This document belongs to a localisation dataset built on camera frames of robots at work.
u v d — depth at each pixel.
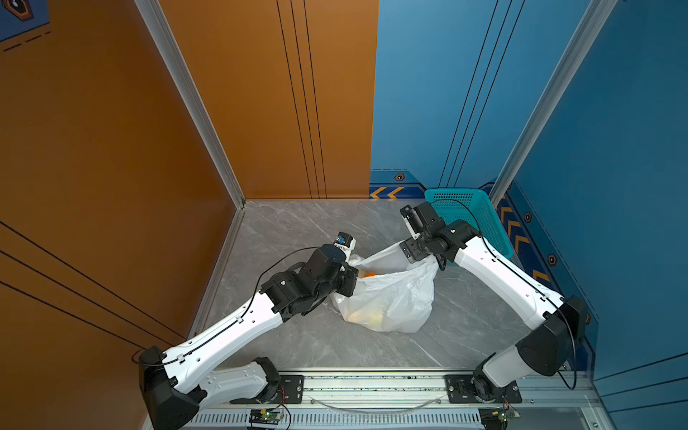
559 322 0.41
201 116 0.91
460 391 0.72
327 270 0.52
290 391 0.74
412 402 0.72
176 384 0.38
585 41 0.74
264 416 0.71
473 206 1.13
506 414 0.70
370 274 0.89
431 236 0.58
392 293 0.79
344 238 0.62
